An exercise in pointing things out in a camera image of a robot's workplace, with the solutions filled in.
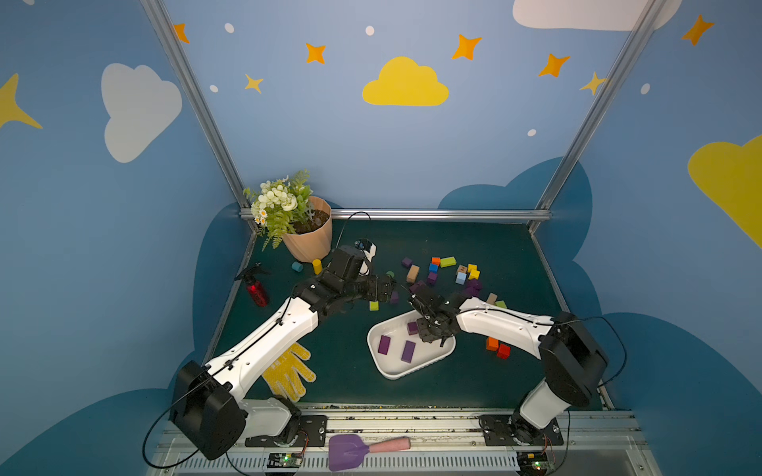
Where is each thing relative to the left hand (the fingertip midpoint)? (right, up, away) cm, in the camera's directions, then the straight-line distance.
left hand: (387, 279), depth 78 cm
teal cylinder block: (-32, +2, +27) cm, 42 cm away
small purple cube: (+8, -16, +12) cm, 22 cm away
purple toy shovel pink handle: (-10, -42, -7) cm, 43 cm away
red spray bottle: (-41, -4, +13) cm, 44 cm away
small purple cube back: (+8, +4, +31) cm, 32 cm away
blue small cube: (+17, +1, +27) cm, 32 cm away
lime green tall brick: (-4, -10, +19) cm, 22 cm away
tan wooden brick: (+9, 0, +27) cm, 28 cm away
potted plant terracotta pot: (-30, +20, +8) cm, 37 cm away
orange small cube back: (+18, +4, +30) cm, 35 cm away
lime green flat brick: (+23, +4, +33) cm, 40 cm away
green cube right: (+38, -10, +20) cm, 44 cm away
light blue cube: (+26, -2, +27) cm, 38 cm away
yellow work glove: (-30, -28, +6) cm, 41 cm away
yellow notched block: (+31, 0, +27) cm, 41 cm away
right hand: (+14, -16, +11) cm, 24 cm away
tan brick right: (+36, -9, +22) cm, 43 cm away
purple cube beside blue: (+16, -2, +26) cm, 31 cm away
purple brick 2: (+6, -23, +10) cm, 26 cm away
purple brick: (-1, -21, +11) cm, 23 cm away
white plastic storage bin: (+3, -22, +11) cm, 25 cm away
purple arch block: (+30, -5, +25) cm, 39 cm away
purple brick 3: (+11, -5, +28) cm, 30 cm away
